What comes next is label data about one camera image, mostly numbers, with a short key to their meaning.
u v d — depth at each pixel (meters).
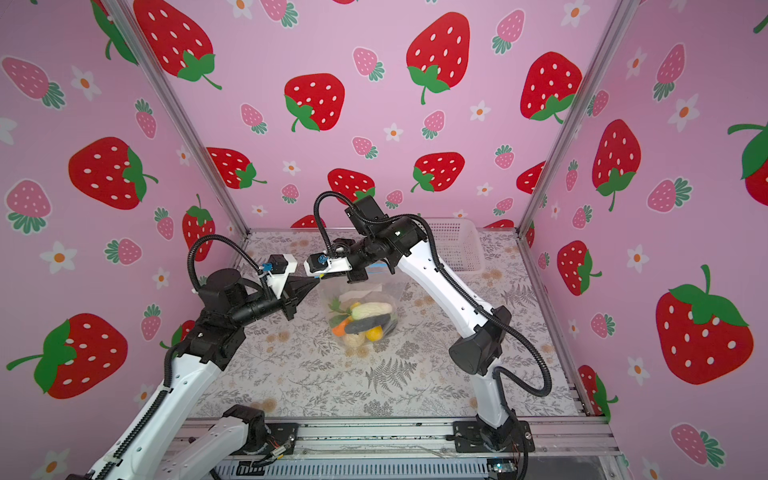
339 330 0.84
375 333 0.85
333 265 0.56
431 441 0.75
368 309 0.87
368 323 0.82
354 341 0.86
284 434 0.75
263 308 0.59
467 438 0.73
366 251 0.59
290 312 0.61
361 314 0.86
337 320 0.82
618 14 0.70
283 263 0.57
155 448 0.42
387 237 0.50
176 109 0.84
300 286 0.63
